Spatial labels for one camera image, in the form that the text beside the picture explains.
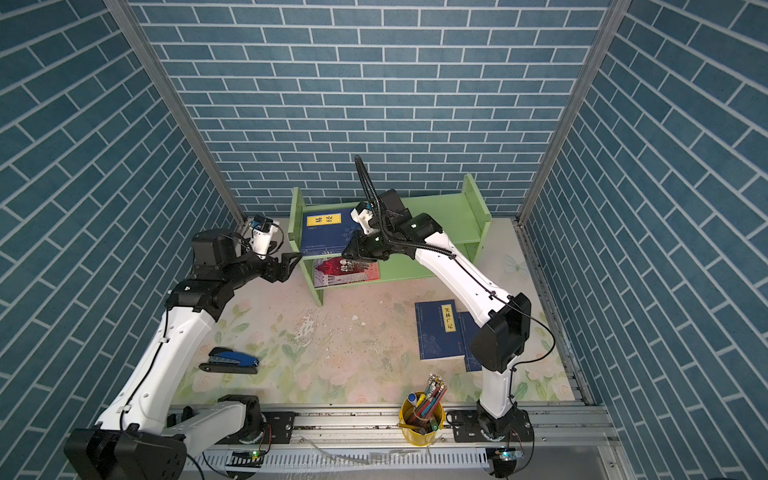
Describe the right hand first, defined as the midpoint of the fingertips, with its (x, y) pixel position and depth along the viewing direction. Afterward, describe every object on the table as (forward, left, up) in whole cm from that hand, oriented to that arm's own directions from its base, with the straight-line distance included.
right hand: (340, 252), depth 74 cm
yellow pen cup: (-31, -22, -21) cm, 43 cm away
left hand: (0, +13, 0) cm, 13 cm away
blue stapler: (-20, +32, -26) cm, 46 cm away
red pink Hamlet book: (+5, +8, -16) cm, 18 cm away
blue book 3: (-4, -36, -29) cm, 46 cm away
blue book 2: (-5, -27, -30) cm, 40 cm away
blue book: (+6, +5, +1) cm, 7 cm away
